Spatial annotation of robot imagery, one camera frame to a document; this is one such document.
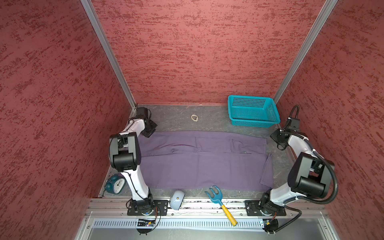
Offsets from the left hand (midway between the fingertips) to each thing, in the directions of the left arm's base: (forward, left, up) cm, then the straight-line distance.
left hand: (155, 131), depth 99 cm
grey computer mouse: (-42, -19, +4) cm, 46 cm away
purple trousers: (-18, -34, -5) cm, 39 cm away
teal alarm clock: (-35, +14, +1) cm, 38 cm away
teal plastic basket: (+24, -73, -4) cm, 77 cm away
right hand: (-7, -76, +4) cm, 76 cm away
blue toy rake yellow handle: (-40, -40, -3) cm, 56 cm away
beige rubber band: (+14, -26, -3) cm, 29 cm away
